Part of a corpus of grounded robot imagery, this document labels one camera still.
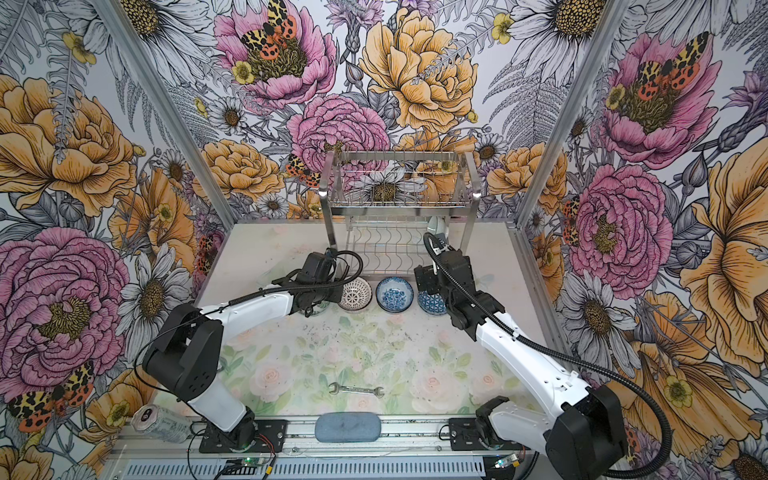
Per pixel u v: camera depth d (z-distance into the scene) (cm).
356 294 97
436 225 105
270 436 74
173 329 47
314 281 72
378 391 81
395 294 97
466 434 74
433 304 97
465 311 56
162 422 65
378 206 119
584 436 39
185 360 46
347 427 73
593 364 41
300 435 76
